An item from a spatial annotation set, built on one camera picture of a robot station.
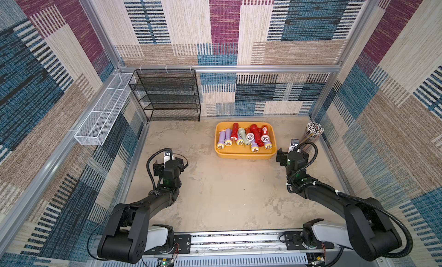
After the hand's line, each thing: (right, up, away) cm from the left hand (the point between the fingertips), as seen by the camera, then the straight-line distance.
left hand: (167, 159), depth 88 cm
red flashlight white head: (+44, +12, +14) cm, 47 cm away
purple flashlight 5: (+55, +7, +14) cm, 57 cm away
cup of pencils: (+74, +14, +1) cm, 76 cm away
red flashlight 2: (+48, +11, +13) cm, 51 cm away
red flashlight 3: (+53, +11, +13) cm, 56 cm away
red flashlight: (+35, +14, +16) cm, 41 cm away
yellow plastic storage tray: (+36, +3, +14) cm, 38 cm away
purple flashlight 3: (+38, +9, +16) cm, 42 cm away
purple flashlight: (+27, +7, +14) cm, 31 cm away
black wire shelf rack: (-7, +38, +22) cm, 44 cm away
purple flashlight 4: (+46, +6, +13) cm, 48 cm away
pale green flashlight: (+40, +14, +20) cm, 47 cm away
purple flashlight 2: (+31, +8, +16) cm, 36 cm away
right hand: (+63, +4, 0) cm, 63 cm away
